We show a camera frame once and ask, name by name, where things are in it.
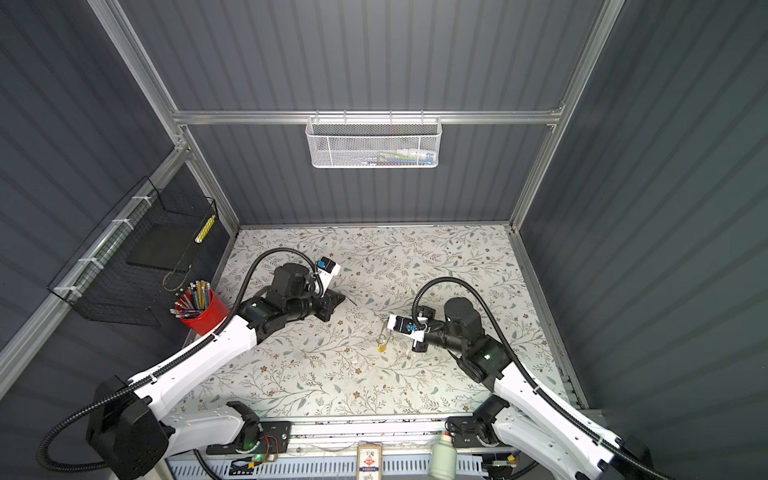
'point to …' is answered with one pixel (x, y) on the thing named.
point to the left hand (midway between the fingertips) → (344, 297)
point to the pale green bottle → (443, 464)
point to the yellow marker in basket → (205, 229)
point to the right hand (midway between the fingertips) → (397, 316)
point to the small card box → (369, 460)
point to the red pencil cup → (199, 307)
